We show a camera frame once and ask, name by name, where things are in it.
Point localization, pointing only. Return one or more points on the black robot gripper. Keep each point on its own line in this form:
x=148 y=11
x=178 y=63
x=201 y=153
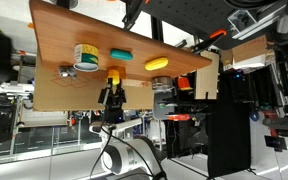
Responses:
x=113 y=103

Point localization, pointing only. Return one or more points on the yellow bell pepper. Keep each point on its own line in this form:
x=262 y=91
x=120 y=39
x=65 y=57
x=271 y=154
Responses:
x=113 y=74

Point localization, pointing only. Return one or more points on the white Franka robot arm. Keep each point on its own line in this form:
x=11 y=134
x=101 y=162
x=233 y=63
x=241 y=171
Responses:
x=130 y=156

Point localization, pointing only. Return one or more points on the teal oblong toy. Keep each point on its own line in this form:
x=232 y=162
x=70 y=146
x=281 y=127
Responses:
x=121 y=54

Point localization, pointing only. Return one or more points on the green yellow white can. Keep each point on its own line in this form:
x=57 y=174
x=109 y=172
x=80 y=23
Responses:
x=86 y=57

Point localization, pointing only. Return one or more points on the silver metal cylinder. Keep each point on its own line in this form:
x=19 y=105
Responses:
x=161 y=83

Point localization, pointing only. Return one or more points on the yellow oblong toy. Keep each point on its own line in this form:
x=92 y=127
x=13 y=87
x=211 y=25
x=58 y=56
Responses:
x=156 y=63

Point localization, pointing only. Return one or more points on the brown cardboard sheet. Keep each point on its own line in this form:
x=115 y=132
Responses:
x=67 y=96

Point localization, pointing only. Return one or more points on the silver metal table clamp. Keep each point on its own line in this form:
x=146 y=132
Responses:
x=66 y=71

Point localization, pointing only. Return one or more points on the orange small object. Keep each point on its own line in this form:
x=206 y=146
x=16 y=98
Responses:
x=184 y=84

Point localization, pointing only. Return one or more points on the light wooden panel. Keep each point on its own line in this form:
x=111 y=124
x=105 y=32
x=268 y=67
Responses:
x=206 y=78

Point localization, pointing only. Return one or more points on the black perforated board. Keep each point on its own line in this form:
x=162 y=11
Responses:
x=197 y=13

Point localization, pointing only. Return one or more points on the black hanging cloth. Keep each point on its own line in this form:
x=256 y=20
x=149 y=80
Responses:
x=229 y=133

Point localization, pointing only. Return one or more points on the brown cardboard box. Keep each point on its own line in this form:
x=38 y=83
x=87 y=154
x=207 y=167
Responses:
x=249 y=53

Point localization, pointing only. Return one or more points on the blue tape roll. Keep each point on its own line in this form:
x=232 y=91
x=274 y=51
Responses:
x=254 y=116

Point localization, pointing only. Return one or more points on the small black device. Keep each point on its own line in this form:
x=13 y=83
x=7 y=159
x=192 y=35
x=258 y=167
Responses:
x=275 y=142

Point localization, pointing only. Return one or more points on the grey metal bracket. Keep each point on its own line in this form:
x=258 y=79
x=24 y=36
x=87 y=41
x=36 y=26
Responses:
x=162 y=106

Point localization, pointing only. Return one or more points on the silver aluminium frame rail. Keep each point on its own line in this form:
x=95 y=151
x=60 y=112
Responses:
x=250 y=25

